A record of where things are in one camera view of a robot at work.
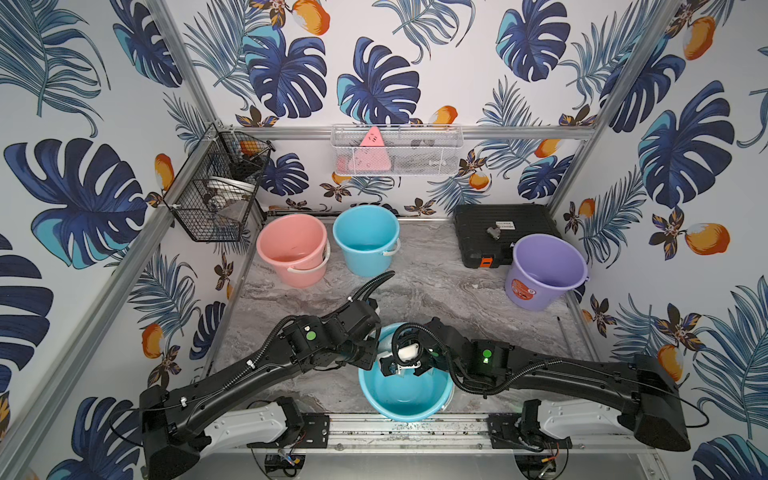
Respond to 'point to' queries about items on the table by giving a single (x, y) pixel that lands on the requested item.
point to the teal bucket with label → (403, 396)
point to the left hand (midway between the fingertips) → (378, 354)
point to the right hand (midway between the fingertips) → (397, 329)
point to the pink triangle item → (372, 154)
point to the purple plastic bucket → (542, 267)
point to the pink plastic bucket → (297, 247)
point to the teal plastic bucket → (366, 234)
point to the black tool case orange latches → (486, 232)
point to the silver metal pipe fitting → (494, 232)
